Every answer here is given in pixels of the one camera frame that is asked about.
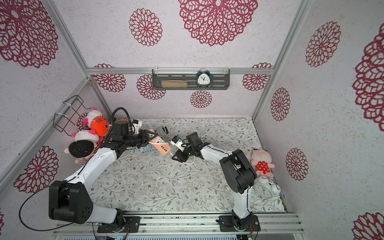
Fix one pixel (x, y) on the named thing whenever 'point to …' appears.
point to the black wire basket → (67, 120)
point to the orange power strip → (164, 148)
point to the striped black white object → (162, 131)
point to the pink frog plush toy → (262, 159)
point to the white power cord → (194, 156)
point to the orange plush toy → (100, 125)
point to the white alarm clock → (264, 188)
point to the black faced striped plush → (86, 142)
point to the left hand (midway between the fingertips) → (157, 136)
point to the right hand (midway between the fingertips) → (174, 153)
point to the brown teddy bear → (122, 120)
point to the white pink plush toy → (91, 115)
